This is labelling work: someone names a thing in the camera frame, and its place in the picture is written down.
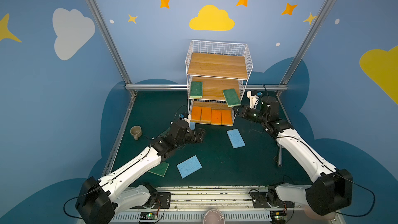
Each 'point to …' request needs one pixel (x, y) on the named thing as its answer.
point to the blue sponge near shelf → (192, 125)
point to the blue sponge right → (236, 138)
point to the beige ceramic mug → (136, 131)
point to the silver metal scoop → (280, 162)
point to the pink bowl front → (213, 216)
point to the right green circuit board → (278, 216)
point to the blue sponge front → (189, 166)
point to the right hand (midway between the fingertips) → (235, 106)
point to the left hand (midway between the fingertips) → (199, 130)
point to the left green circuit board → (148, 215)
